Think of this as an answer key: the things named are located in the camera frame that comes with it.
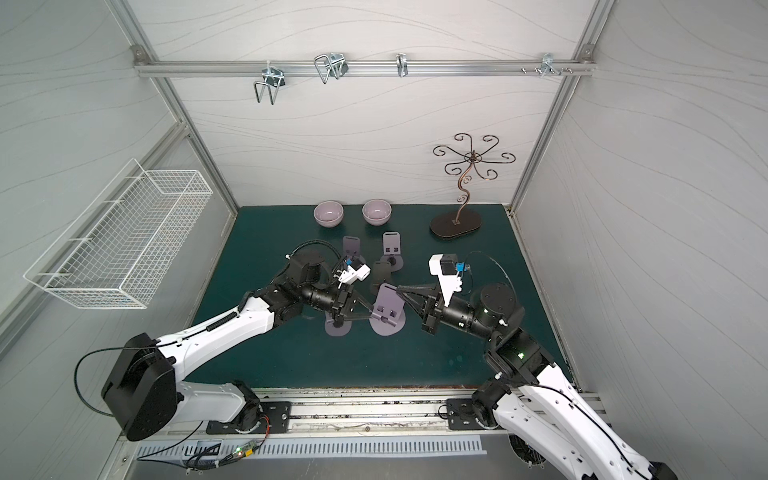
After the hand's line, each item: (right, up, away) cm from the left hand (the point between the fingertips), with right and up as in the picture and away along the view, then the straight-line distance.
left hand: (374, 318), depth 66 cm
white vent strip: (-14, -32, +4) cm, 35 cm away
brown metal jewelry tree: (+28, +23, +49) cm, 61 cm away
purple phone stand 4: (+3, +2, -5) cm, 6 cm away
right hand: (+6, +8, -7) cm, 12 cm away
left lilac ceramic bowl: (-21, +27, +49) cm, 60 cm away
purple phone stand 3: (-14, -10, +23) cm, 29 cm away
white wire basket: (-60, +16, +3) cm, 62 cm away
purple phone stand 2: (-9, +13, +32) cm, 36 cm away
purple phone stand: (+4, +15, +34) cm, 37 cm away
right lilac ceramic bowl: (-2, +28, +50) cm, 58 cm away
